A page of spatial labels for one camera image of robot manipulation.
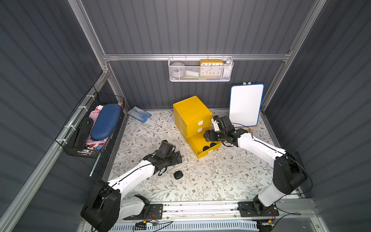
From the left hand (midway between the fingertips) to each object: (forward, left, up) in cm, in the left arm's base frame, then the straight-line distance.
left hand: (175, 159), depth 85 cm
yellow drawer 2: (+17, -15, +5) cm, 23 cm away
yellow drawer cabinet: (+20, -11, +14) cm, 27 cm away
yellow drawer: (+19, -19, +12) cm, 29 cm away
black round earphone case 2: (+10, -19, -5) cm, 22 cm away
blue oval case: (+6, +31, +28) cm, 42 cm away
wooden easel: (+24, -52, -2) cm, 57 cm away
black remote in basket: (-1, +39, +28) cm, 48 cm away
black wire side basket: (-6, +34, +23) cm, 41 cm away
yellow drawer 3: (+12, -16, -7) cm, 21 cm away
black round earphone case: (+13, -24, -5) cm, 28 cm away
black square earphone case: (-8, -2, -5) cm, 9 cm away
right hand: (+14, -23, +7) cm, 27 cm away
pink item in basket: (+12, +40, +27) cm, 50 cm away
